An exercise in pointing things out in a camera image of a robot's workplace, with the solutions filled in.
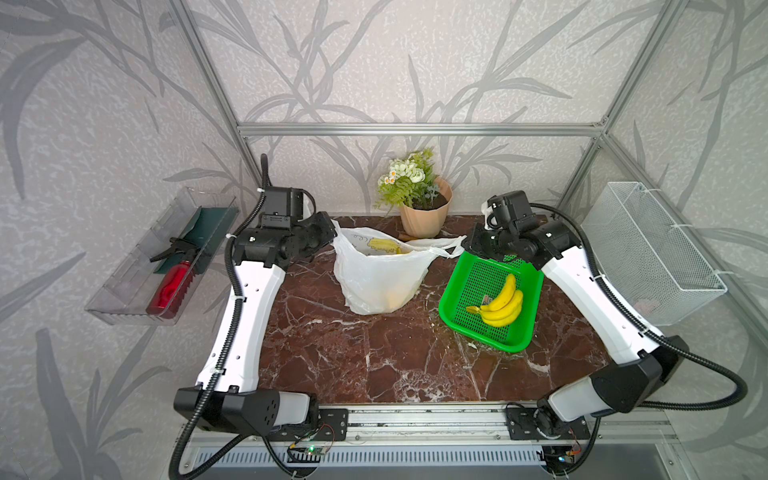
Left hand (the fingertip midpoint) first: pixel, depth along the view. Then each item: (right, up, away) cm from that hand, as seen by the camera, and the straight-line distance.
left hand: (339, 228), depth 71 cm
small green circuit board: (-6, -53, 0) cm, 54 cm away
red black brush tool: (-30, -12, -12) cm, 35 cm away
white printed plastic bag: (+10, -12, +7) cm, 17 cm away
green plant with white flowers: (+17, +15, +20) cm, 31 cm away
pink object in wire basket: (+74, -19, 0) cm, 76 cm away
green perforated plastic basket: (+41, -17, +31) cm, 54 cm away
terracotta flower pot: (+24, +4, +32) cm, 40 cm away
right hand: (+30, -3, +4) cm, 30 cm away
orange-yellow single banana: (+11, -4, +25) cm, 28 cm away
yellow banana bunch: (+45, -23, +15) cm, 53 cm away
